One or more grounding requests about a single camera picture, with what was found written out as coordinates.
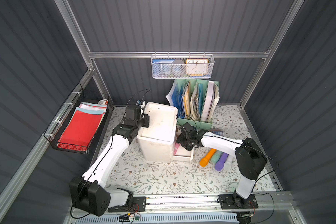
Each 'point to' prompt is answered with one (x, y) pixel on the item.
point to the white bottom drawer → (182, 154)
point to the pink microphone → (176, 146)
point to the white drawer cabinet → (157, 142)
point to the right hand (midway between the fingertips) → (180, 141)
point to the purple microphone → (219, 165)
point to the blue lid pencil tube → (218, 133)
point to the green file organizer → (196, 100)
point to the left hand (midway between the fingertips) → (143, 114)
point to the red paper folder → (80, 131)
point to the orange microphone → (204, 162)
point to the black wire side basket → (83, 100)
